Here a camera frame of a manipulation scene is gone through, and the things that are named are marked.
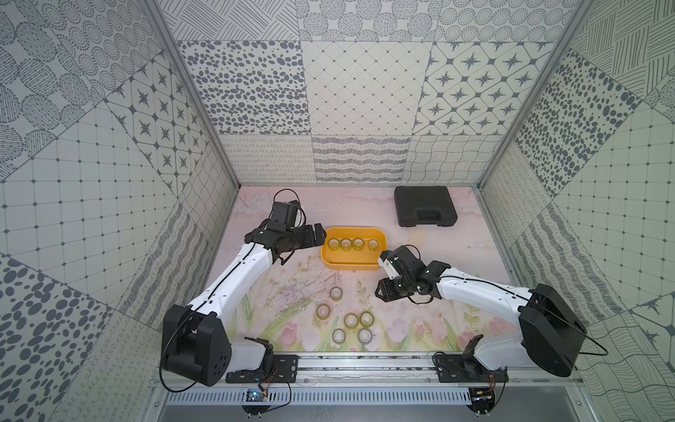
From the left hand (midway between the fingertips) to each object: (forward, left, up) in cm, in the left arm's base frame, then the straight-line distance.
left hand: (313, 231), depth 83 cm
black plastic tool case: (+23, -42, -13) cm, 50 cm away
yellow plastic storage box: (+6, -13, -19) cm, 24 cm away
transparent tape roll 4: (+7, -21, -18) cm, 28 cm away
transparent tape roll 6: (-21, -18, -19) cm, 33 cm away
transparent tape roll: (+6, -5, -17) cm, 19 cm away
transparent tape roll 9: (-26, -9, -19) cm, 34 cm away
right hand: (-15, -23, -14) cm, 31 cm away
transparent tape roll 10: (-26, -17, -19) cm, 37 cm away
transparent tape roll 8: (-21, -13, -19) cm, 31 cm away
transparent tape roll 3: (+7, -15, -18) cm, 24 cm away
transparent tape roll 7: (-19, -3, -19) cm, 27 cm away
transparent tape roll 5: (-13, -7, -18) cm, 24 cm away
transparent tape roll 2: (+7, -10, -18) cm, 22 cm away
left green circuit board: (-42, +14, -20) cm, 48 cm away
